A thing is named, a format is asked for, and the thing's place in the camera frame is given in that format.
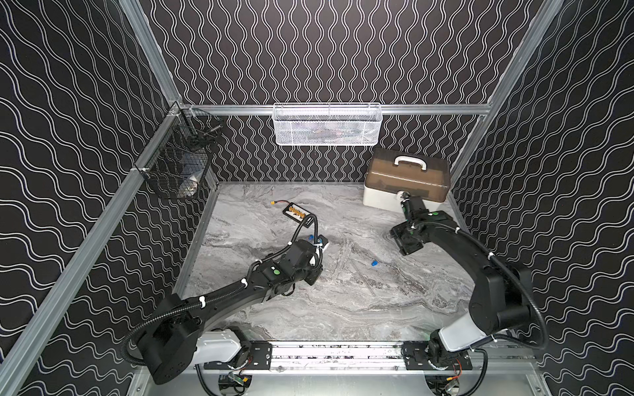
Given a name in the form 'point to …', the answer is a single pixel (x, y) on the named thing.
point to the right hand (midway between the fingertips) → (392, 239)
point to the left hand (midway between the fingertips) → (318, 257)
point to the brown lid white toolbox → (391, 171)
